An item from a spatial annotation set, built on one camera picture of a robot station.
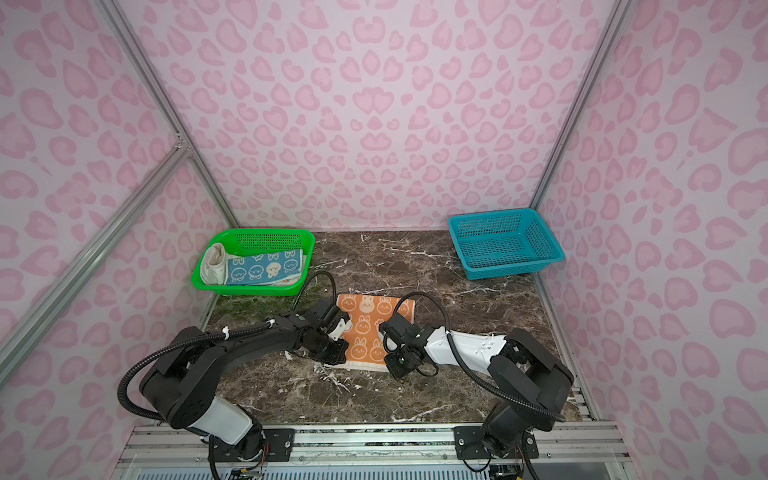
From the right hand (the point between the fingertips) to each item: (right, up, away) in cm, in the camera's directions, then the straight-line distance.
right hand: (394, 367), depth 84 cm
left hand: (-14, +2, +2) cm, 14 cm away
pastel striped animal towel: (-58, +29, +12) cm, 66 cm away
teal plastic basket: (+43, +36, +33) cm, 65 cm away
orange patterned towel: (-9, +13, +12) cm, 20 cm away
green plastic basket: (-54, +38, +33) cm, 74 cm away
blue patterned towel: (-41, +27, +20) cm, 53 cm away
